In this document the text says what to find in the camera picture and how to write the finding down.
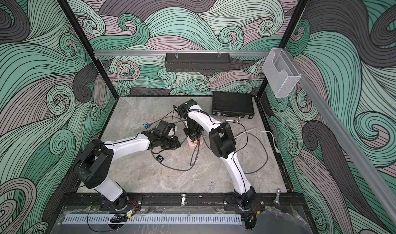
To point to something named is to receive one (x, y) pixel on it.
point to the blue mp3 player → (146, 125)
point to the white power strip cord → (277, 150)
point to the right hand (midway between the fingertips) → (194, 141)
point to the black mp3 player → (160, 158)
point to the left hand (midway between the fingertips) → (181, 143)
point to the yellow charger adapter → (195, 141)
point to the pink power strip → (200, 141)
